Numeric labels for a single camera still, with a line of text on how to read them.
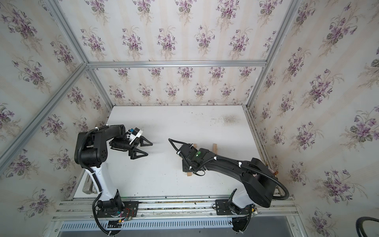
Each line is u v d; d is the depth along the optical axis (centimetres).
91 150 53
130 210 72
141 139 82
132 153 73
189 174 79
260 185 42
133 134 75
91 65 94
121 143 76
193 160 59
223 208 74
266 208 42
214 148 95
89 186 75
